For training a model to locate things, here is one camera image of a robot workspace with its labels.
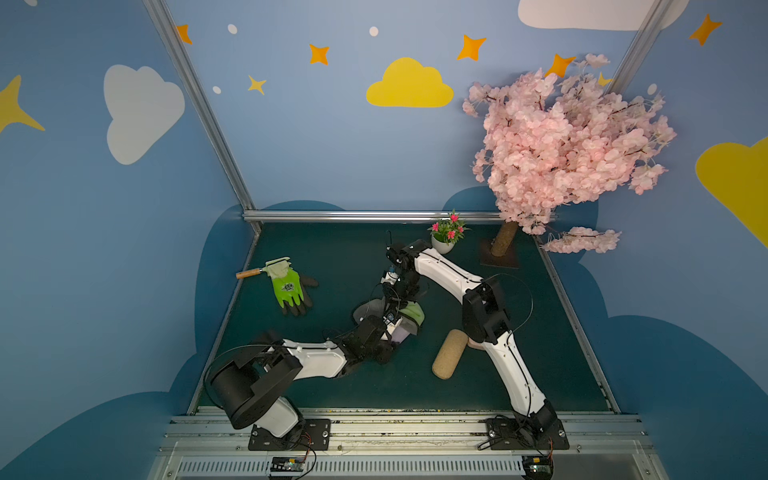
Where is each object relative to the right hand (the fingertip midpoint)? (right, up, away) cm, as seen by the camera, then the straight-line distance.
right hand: (389, 309), depth 93 cm
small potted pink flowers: (+21, +25, +12) cm, 35 cm away
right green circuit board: (+37, -36, -19) cm, 55 cm away
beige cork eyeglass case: (+18, -12, -7) cm, 22 cm away
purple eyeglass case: (+4, -5, -4) cm, 8 cm away
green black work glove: (-34, +6, +9) cm, 36 cm away
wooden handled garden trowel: (-41, +12, +14) cm, 46 cm away
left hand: (+1, -7, -2) cm, 8 cm away
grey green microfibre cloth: (+7, -1, -3) cm, 7 cm away
